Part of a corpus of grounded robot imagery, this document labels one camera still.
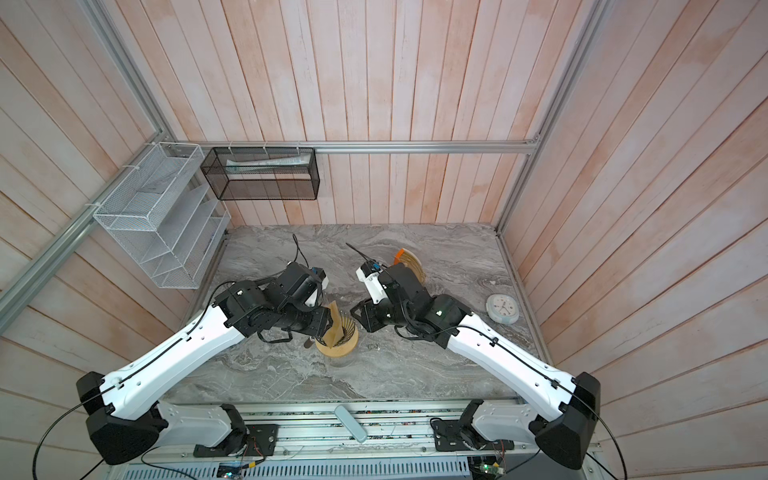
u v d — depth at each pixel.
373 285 0.63
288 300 0.50
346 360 0.86
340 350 0.76
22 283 0.53
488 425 0.61
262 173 1.04
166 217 0.73
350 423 0.75
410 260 1.00
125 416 0.39
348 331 0.79
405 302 0.51
